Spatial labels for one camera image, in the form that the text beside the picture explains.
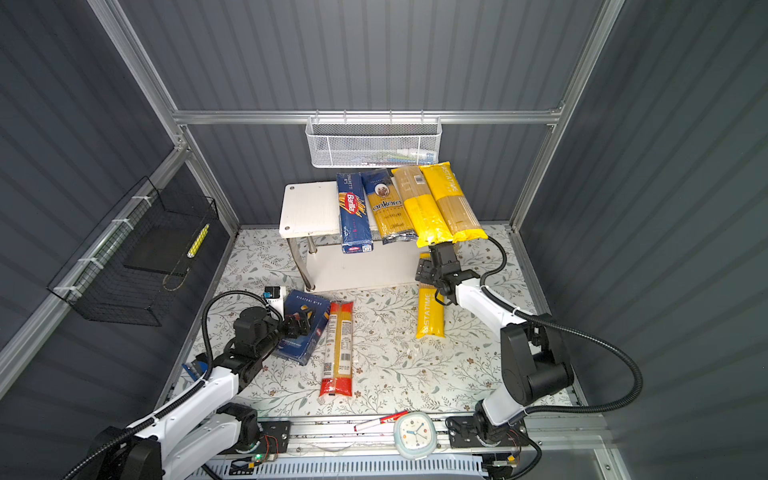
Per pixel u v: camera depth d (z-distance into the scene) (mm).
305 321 769
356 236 667
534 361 449
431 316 911
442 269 693
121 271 704
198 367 824
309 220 760
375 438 753
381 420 754
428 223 710
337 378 806
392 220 722
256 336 654
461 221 712
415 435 719
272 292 737
